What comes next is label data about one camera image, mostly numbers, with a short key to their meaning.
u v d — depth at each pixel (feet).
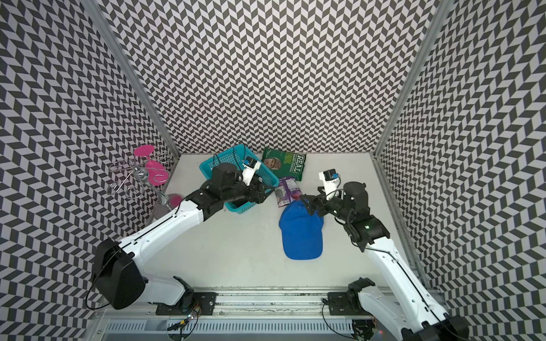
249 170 2.27
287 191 3.33
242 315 2.34
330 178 2.02
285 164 3.68
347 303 2.37
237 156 3.71
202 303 2.39
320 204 2.08
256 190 2.25
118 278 1.31
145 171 2.53
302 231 2.87
